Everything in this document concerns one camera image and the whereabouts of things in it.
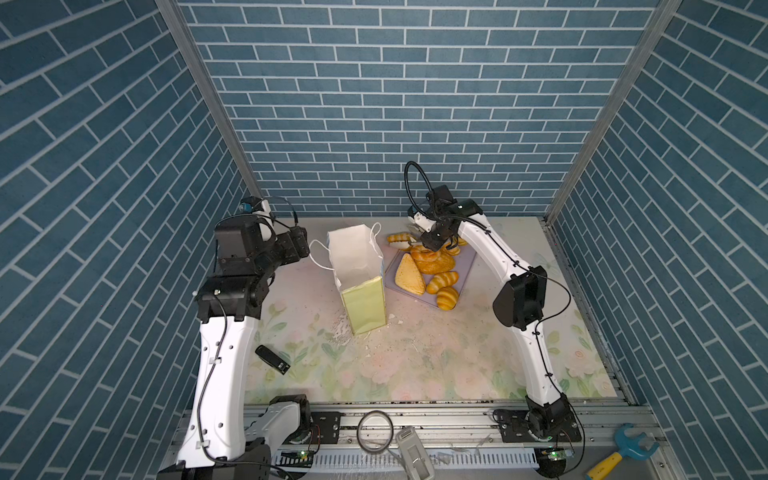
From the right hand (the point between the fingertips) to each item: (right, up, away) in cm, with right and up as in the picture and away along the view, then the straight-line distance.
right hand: (428, 235), depth 96 cm
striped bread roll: (-10, -1, +12) cm, 15 cm away
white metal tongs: (-7, -3, +4) cm, 9 cm away
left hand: (-34, 0, -29) cm, 45 cm away
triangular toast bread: (-6, -14, +3) cm, 16 cm away
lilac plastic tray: (+13, -10, +7) cm, 18 cm away
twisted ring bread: (-1, -6, +3) cm, 7 cm away
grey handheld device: (-6, -52, -28) cm, 60 cm away
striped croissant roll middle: (+5, -15, +2) cm, 16 cm away
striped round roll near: (+6, -20, -3) cm, 21 cm away
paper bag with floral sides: (-24, -7, -3) cm, 25 cm away
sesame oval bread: (+2, -9, +3) cm, 10 cm away
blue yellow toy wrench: (+45, -51, -27) cm, 73 cm away
